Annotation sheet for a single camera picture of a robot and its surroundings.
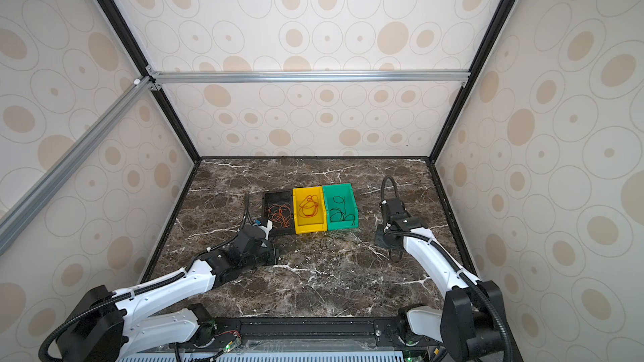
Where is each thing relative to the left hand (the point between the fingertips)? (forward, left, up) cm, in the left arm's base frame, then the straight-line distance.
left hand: (290, 248), depth 82 cm
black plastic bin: (+27, +7, -10) cm, 30 cm away
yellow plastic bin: (+14, -9, -8) cm, 18 cm away
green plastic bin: (+21, -18, -7) cm, 28 cm away
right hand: (+5, -33, -3) cm, 33 cm away
